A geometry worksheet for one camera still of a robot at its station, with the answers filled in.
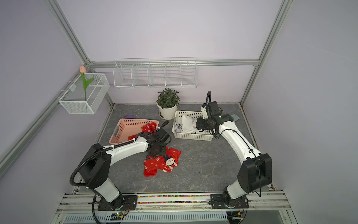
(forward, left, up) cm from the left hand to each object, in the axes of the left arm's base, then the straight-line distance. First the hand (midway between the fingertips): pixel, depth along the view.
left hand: (161, 153), depth 87 cm
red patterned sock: (+16, +22, -3) cm, 27 cm away
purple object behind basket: (+36, +28, -5) cm, 46 cm away
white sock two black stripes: (+22, -18, 0) cm, 29 cm away
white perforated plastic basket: (+11, -24, +2) cm, 27 cm away
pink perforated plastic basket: (+25, +27, -4) cm, 37 cm away
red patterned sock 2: (-5, +6, -2) cm, 8 cm away
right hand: (+12, -25, +14) cm, 31 cm away
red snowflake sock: (+20, +9, +1) cm, 22 cm away
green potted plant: (+36, -5, +14) cm, 39 cm away
